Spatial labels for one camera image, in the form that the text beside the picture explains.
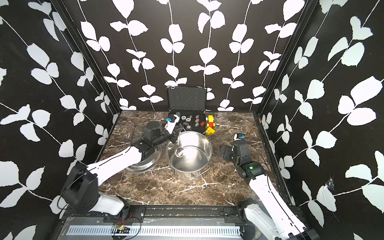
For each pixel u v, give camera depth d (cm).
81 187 42
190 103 112
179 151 93
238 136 69
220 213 75
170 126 69
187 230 70
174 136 70
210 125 110
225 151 70
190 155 95
